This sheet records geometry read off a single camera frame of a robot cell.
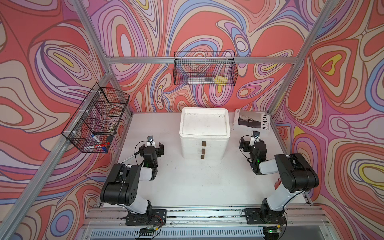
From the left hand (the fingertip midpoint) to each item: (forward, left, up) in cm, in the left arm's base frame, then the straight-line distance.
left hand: (153, 144), depth 93 cm
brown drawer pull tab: (-8, -31, +12) cm, 34 cm away
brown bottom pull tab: (-7, -31, -3) cm, 32 cm away
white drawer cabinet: (-3, -31, +16) cm, 35 cm away
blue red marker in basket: (-16, +14, +23) cm, 32 cm away
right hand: (+3, -62, -1) cm, 62 cm away
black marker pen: (-7, +17, -7) cm, 19 cm away
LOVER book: (+23, -65, -2) cm, 69 cm away
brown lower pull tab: (-8, -31, +5) cm, 33 cm away
